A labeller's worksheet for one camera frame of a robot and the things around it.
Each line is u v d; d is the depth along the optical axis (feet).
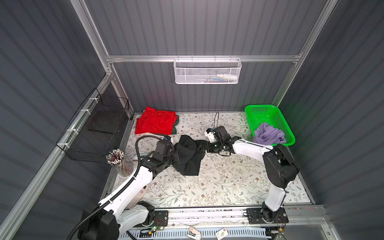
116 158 2.47
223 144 2.36
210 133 2.81
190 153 2.93
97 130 2.44
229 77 2.84
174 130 3.53
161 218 2.39
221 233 2.27
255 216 2.42
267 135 3.27
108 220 1.25
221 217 2.47
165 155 2.07
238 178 2.85
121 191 1.47
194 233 2.23
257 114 3.79
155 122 3.55
